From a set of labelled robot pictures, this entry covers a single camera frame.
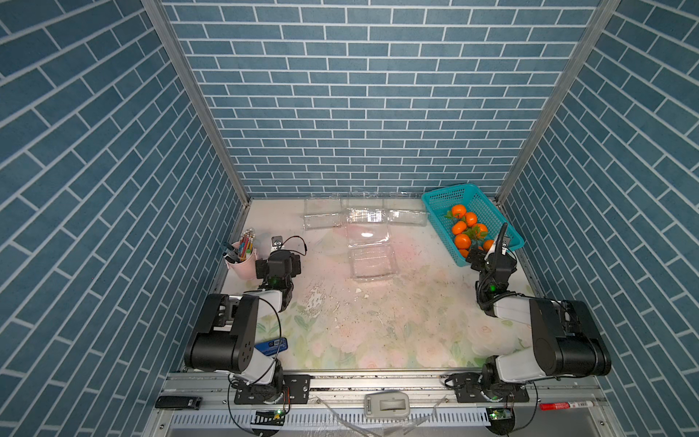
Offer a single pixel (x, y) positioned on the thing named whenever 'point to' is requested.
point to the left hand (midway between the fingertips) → (283, 256)
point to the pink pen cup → (240, 256)
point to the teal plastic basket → (440, 202)
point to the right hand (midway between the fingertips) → (493, 250)
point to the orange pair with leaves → (460, 211)
